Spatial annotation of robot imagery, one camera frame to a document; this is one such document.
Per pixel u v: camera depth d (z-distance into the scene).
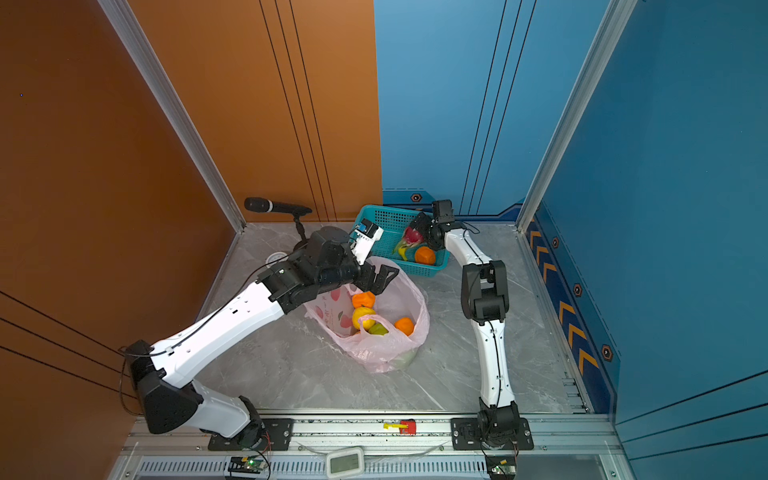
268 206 0.86
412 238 1.05
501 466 0.71
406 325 0.85
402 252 1.09
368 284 0.62
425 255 1.03
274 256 1.05
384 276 0.62
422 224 0.98
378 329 0.85
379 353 0.76
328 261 0.54
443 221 0.87
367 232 0.60
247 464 0.71
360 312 0.89
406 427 0.74
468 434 0.72
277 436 0.73
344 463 0.68
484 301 0.64
